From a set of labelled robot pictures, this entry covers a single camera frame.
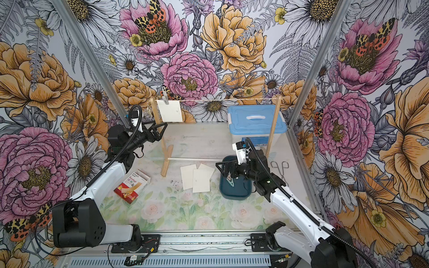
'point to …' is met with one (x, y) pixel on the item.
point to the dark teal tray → (234, 188)
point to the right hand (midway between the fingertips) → (223, 166)
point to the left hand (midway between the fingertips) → (163, 126)
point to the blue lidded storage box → (255, 123)
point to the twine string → (222, 99)
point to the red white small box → (129, 189)
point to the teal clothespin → (230, 180)
